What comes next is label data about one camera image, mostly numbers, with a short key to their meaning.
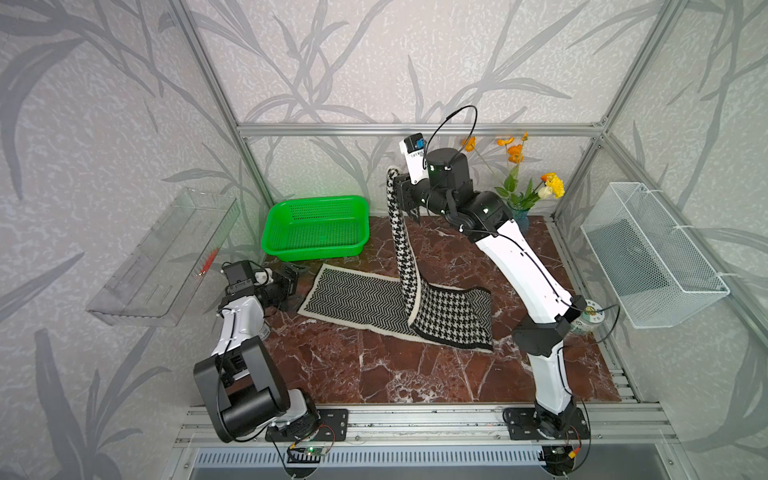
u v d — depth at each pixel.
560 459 0.72
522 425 0.73
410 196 0.60
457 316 0.91
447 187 0.50
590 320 0.87
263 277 0.79
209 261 0.68
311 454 0.72
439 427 0.75
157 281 0.67
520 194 0.98
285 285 0.75
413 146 0.56
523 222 1.04
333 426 0.73
